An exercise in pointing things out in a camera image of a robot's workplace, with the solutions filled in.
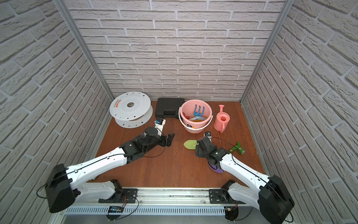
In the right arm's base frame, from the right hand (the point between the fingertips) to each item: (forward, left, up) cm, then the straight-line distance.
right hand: (204, 148), depth 85 cm
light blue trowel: (+22, +3, +3) cm, 23 cm away
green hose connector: (+3, -24, -7) cm, 26 cm away
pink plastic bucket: (+13, +4, +6) cm, 15 cm away
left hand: (+8, +23, +14) cm, 28 cm away
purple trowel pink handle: (-16, -1, +12) cm, 20 cm away
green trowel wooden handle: (+7, +8, -6) cm, 12 cm away
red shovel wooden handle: (+17, +11, +11) cm, 23 cm away
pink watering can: (+18, -15, +4) cm, 24 cm away
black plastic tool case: (+43, +24, -7) cm, 49 cm away
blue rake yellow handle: (+25, +1, +4) cm, 25 cm away
